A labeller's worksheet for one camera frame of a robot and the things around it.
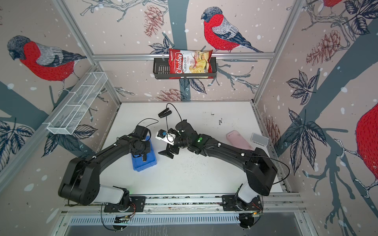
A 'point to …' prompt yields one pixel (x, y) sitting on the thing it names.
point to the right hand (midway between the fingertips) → (160, 145)
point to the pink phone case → (236, 140)
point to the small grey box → (259, 139)
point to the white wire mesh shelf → (69, 115)
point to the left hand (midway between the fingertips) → (146, 149)
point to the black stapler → (165, 113)
